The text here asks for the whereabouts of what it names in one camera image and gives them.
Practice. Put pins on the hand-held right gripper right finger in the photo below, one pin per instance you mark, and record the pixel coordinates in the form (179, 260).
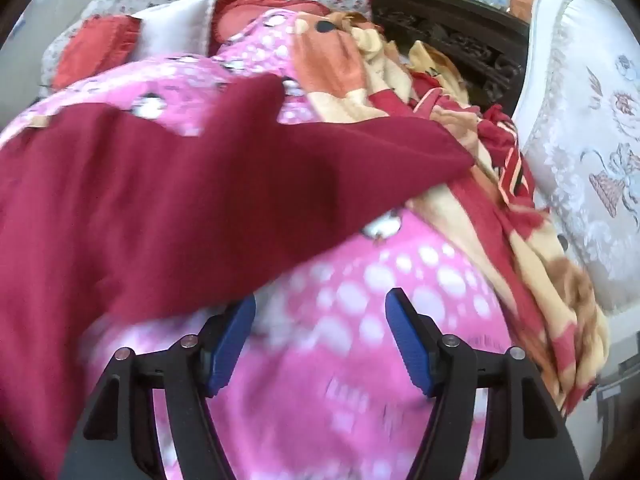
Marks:
(409, 345)

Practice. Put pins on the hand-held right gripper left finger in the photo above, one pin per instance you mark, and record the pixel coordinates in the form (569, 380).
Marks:
(231, 345)

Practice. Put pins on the maroon garment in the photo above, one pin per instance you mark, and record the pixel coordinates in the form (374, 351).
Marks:
(175, 200)

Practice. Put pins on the pink penguin print blanket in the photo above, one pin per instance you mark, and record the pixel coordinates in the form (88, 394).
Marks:
(320, 410)

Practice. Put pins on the cream and red printed blanket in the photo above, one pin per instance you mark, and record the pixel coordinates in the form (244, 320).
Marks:
(525, 270)

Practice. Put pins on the white embroidered sofa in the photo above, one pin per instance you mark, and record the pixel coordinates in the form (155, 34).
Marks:
(590, 110)

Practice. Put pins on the dark carved wooden headboard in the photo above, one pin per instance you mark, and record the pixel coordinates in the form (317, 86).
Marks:
(450, 35)

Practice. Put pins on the white pillow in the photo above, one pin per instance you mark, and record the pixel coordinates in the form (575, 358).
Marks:
(175, 30)

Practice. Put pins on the large red ruffled pillow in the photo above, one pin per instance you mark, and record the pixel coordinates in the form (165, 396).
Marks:
(95, 50)

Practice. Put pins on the small red ruffled pillow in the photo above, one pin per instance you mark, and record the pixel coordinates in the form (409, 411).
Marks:
(245, 20)

